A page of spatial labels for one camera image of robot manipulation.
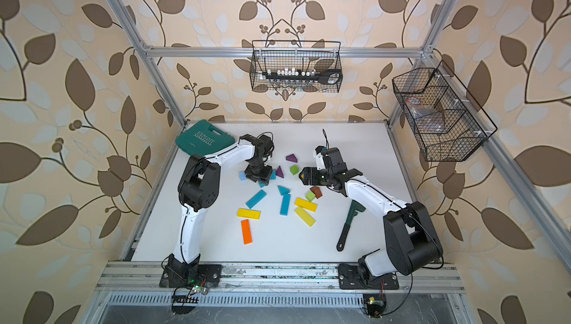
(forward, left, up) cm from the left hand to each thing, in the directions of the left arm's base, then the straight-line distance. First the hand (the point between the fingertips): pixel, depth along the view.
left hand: (265, 181), depth 96 cm
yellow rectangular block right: (-10, -18, -1) cm, 21 cm away
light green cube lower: (-7, -20, 0) cm, 21 cm away
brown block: (-5, -22, 0) cm, 23 cm away
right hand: (-2, -19, +8) cm, 20 cm away
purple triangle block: (+4, -6, 0) cm, 7 cm away
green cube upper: (+6, -13, -1) cm, 14 cm away
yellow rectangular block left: (-14, +5, -2) cm, 15 cm away
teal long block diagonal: (-8, +4, -2) cm, 9 cm away
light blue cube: (+1, +10, +1) cm, 10 cm away
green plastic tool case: (+22, +33, +3) cm, 40 cm away
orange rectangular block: (-22, +5, -2) cm, 22 cm away
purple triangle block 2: (+13, -12, 0) cm, 17 cm away
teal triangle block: (-3, -8, -2) cm, 9 cm away
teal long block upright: (-10, -9, -2) cm, 14 cm away
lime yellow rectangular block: (-14, -17, -2) cm, 22 cm away
